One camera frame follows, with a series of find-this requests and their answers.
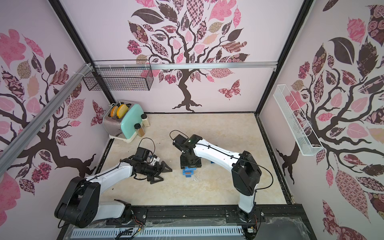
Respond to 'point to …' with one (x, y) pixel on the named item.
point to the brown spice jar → (140, 130)
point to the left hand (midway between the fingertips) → (166, 177)
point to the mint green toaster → (120, 118)
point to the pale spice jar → (145, 121)
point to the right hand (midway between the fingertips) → (189, 169)
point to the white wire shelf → (304, 137)
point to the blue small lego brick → (188, 176)
